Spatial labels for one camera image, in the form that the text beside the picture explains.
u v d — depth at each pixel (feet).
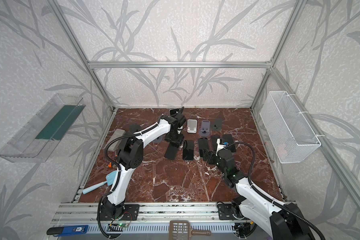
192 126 3.33
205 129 3.32
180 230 2.27
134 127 3.56
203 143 3.27
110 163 2.91
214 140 3.34
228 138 3.43
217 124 3.47
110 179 2.77
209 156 2.43
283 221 1.31
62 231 2.15
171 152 3.08
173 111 3.23
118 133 3.34
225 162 2.03
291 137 2.01
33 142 2.09
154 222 2.34
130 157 1.88
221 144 2.45
